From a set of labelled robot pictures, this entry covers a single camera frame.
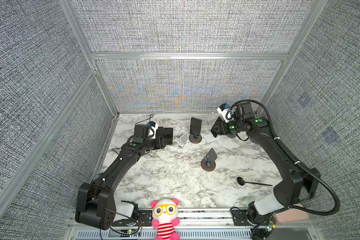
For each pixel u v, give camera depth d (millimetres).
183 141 954
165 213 688
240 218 729
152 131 689
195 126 938
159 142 730
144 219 734
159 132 1085
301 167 426
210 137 1025
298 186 416
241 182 849
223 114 716
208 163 874
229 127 689
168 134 1050
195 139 1033
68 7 699
